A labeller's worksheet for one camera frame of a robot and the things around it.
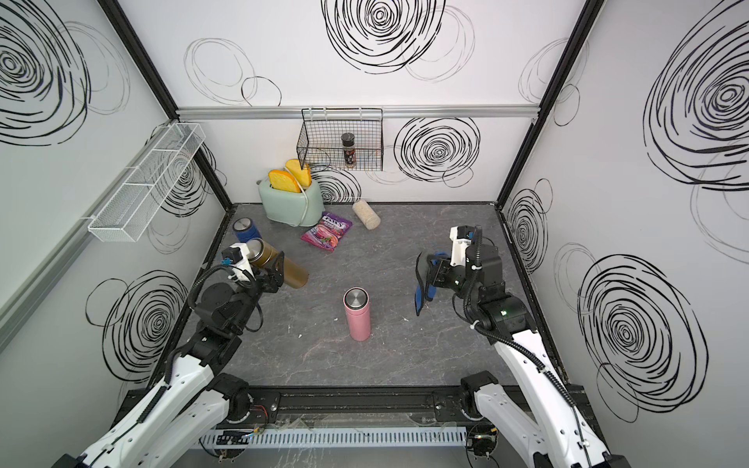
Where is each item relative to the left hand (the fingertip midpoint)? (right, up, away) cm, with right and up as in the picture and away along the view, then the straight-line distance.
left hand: (270, 252), depth 73 cm
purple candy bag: (+8, +4, +33) cm, 34 cm away
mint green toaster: (-2, +13, +30) cm, 33 cm away
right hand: (+41, -1, -2) cm, 41 cm away
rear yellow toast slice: (0, +25, +32) cm, 41 cm away
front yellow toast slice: (-6, +23, +27) cm, 36 cm away
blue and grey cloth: (+41, -9, -1) cm, 42 cm away
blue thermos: (-12, +6, +12) cm, 17 cm away
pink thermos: (+22, -12, -3) cm, 25 cm away
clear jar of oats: (+24, +10, +36) cm, 44 cm away
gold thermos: (+1, 0, -8) cm, 8 cm away
